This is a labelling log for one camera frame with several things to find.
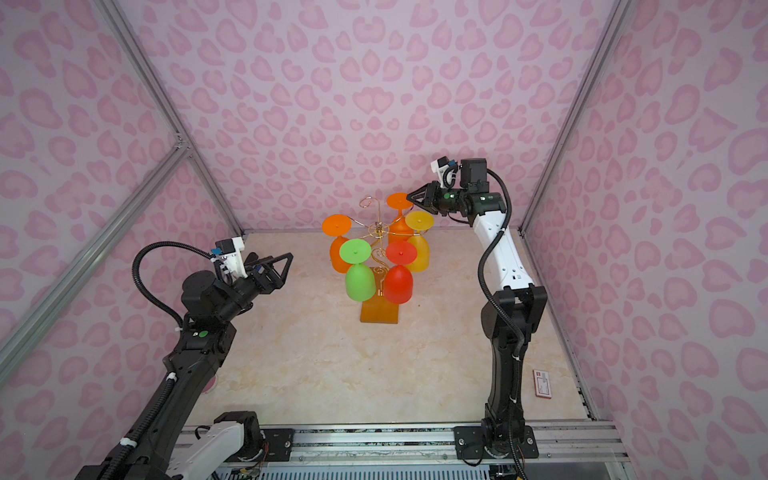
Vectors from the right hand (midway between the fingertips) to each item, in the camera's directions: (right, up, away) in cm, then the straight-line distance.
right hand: (413, 194), depth 79 cm
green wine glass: (-14, -22, -4) cm, 26 cm away
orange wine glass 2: (-4, -9, +7) cm, 12 cm away
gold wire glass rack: (-9, -10, -1) cm, 13 cm away
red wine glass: (-4, -23, -4) cm, 23 cm away
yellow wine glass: (+1, -7, -2) cm, 8 cm away
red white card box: (+36, -51, +3) cm, 62 cm away
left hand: (-32, -16, -8) cm, 36 cm away
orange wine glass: (-19, -9, -4) cm, 21 cm away
